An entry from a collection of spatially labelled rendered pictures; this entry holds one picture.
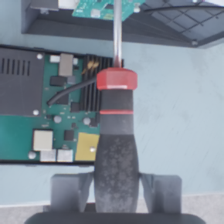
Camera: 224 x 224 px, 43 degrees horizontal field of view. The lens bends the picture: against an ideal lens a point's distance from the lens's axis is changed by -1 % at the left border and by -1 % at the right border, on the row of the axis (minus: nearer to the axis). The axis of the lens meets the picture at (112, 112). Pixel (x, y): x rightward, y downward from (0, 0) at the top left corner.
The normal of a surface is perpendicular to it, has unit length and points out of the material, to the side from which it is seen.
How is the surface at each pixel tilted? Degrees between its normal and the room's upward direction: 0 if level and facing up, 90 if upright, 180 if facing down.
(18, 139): 0
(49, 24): 0
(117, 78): 18
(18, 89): 0
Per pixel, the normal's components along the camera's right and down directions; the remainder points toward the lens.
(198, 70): 0.30, 0.00
